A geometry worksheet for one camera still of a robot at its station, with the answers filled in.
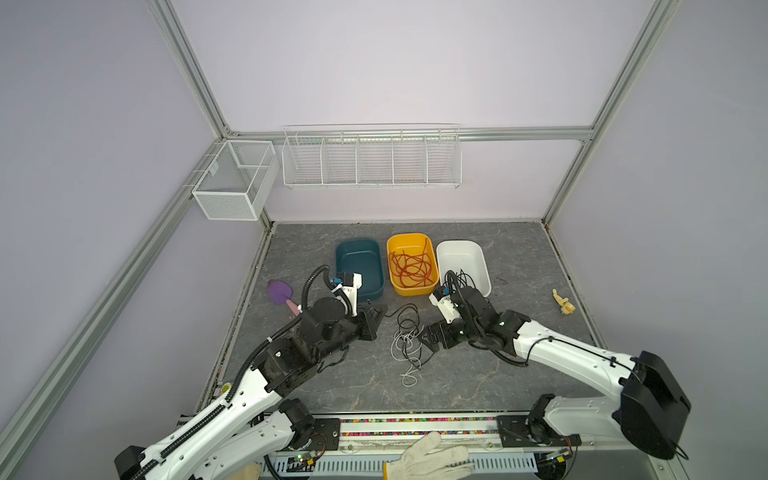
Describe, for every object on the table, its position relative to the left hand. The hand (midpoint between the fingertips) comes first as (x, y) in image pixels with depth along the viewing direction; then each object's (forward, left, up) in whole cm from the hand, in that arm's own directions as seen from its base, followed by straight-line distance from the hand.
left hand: (387, 313), depth 67 cm
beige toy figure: (+10, -57, -23) cm, 62 cm away
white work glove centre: (-27, -5, -24) cm, 37 cm away
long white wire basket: (+58, +2, +3) cm, 58 cm away
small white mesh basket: (+54, +49, -2) cm, 74 cm away
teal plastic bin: (+36, +8, -24) cm, 44 cm away
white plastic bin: (+34, -29, -24) cm, 51 cm away
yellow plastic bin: (+40, -10, -23) cm, 47 cm away
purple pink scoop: (+24, +36, -27) cm, 51 cm away
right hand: (+1, -12, -16) cm, 20 cm away
